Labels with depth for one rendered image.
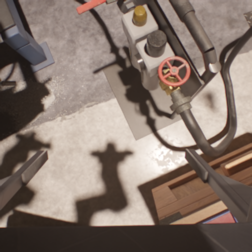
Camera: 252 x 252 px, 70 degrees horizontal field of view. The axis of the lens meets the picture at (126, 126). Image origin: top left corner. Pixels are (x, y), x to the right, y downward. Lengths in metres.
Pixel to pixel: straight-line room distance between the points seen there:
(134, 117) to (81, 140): 0.29
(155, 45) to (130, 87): 0.51
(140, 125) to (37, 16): 0.88
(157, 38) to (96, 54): 0.63
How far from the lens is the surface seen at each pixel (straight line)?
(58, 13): 1.29
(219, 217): 0.48
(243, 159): 0.68
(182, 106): 0.48
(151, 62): 0.50
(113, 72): 1.00
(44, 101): 1.07
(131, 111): 0.92
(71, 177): 0.98
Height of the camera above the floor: 0.91
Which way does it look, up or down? 81 degrees down
